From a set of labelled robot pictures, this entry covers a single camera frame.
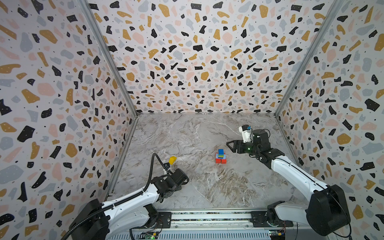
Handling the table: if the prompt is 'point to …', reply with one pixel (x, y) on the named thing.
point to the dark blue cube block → (221, 151)
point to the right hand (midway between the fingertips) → (230, 140)
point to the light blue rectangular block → (217, 154)
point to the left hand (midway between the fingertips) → (177, 181)
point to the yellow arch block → (172, 159)
